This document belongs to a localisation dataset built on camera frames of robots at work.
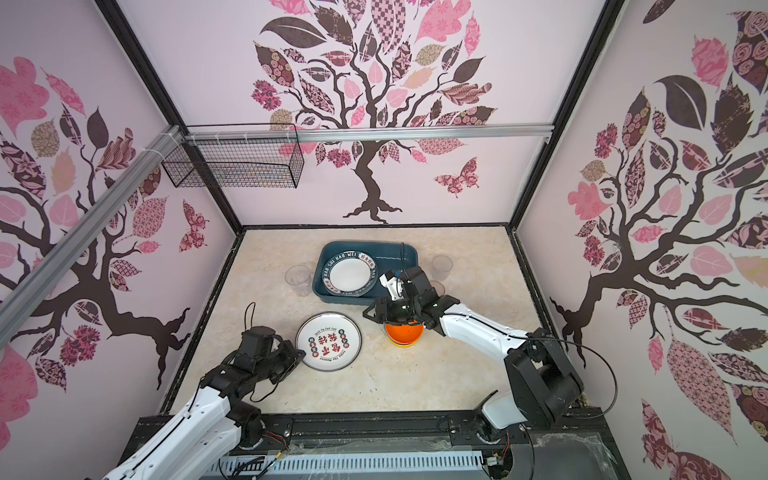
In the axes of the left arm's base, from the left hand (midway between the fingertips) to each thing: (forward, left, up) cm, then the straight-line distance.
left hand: (307, 358), depth 82 cm
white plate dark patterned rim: (+31, -9, -2) cm, 32 cm away
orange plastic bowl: (+5, -28, +4) cm, 28 cm away
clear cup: (+29, +8, -2) cm, 30 cm away
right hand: (+9, -18, +11) cm, 22 cm away
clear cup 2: (+31, -41, +2) cm, 52 cm away
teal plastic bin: (+40, -23, -3) cm, 46 cm away
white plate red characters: (+6, -5, -2) cm, 8 cm away
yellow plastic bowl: (+4, -28, 0) cm, 28 cm away
